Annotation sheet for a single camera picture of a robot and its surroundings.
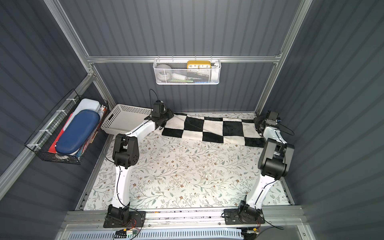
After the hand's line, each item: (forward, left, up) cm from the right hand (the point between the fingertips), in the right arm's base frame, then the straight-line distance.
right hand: (260, 119), depth 97 cm
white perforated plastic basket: (+11, +102, -12) cm, 104 cm away
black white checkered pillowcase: (+1, +14, -11) cm, 18 cm away
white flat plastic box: (-8, +101, +20) cm, 103 cm away
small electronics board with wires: (-61, +78, -16) cm, 100 cm away
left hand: (+7, +56, -1) cm, 57 cm away
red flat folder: (-33, +105, +17) cm, 112 cm away
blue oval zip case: (-25, +97, +19) cm, 102 cm away
